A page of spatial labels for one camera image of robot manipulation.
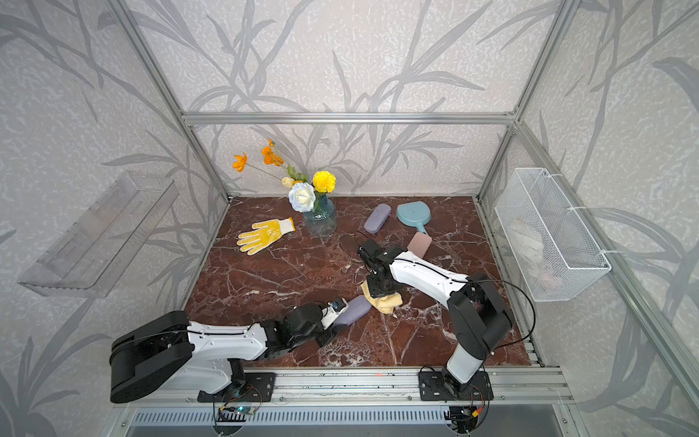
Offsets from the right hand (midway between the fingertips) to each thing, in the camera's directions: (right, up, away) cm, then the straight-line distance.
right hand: (378, 288), depth 87 cm
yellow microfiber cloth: (+2, -4, -6) cm, 7 cm away
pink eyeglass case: (+16, +13, +15) cm, 26 cm away
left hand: (-12, -9, -3) cm, 15 cm away
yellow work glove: (-45, +17, +22) cm, 53 cm away
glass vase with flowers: (-20, +29, -11) cm, 37 cm away
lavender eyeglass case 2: (0, +22, +22) cm, 32 cm away
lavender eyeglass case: (-7, -6, -2) cm, 9 cm away
